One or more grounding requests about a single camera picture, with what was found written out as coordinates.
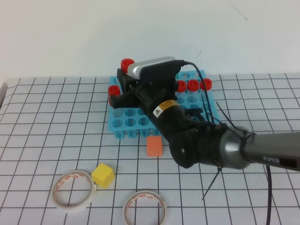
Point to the white grid-pattern table mat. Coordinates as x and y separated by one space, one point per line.
50 126

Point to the yellow foam cube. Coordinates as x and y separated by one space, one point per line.
103 175

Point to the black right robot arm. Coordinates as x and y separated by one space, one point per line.
192 139

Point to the red-capped test tube carried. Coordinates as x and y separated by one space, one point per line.
125 63

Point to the clear tape roll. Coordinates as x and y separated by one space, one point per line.
144 207
73 192

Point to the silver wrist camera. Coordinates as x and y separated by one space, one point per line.
150 64

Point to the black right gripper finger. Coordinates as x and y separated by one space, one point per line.
126 81
127 100

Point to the blue test tube rack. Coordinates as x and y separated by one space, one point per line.
132 122

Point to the left clear tape roll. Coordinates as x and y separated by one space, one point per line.
73 192

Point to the orange foam cube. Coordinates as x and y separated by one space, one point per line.
154 146

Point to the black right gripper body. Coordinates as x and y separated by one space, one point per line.
156 96

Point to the right clear tape roll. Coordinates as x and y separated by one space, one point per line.
144 207

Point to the red-capped tube row one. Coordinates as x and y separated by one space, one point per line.
192 90
207 83
181 91
114 90

